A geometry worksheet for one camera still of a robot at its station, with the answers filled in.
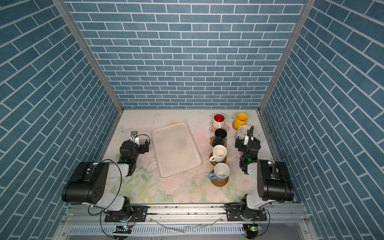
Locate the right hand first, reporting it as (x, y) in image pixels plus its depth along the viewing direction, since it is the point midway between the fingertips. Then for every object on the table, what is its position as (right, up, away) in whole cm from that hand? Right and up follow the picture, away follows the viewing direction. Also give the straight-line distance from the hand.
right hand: (248, 138), depth 93 cm
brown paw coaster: (-22, -2, +11) cm, 25 cm away
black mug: (-17, 0, +8) cm, 18 cm away
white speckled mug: (-2, +3, +5) cm, 6 cm away
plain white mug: (-18, -9, -3) cm, 21 cm away
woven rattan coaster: (-5, +6, +16) cm, 18 cm away
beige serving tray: (-47, -8, +6) cm, 48 cm away
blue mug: (-18, -19, -7) cm, 27 cm away
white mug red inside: (-17, +11, +13) cm, 24 cm away
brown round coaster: (-21, -15, -2) cm, 26 cm away
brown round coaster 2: (-20, -25, -9) cm, 33 cm away
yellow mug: (-1, +12, +12) cm, 17 cm away
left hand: (-67, -1, 0) cm, 67 cm away
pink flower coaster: (-21, +5, +16) cm, 27 cm away
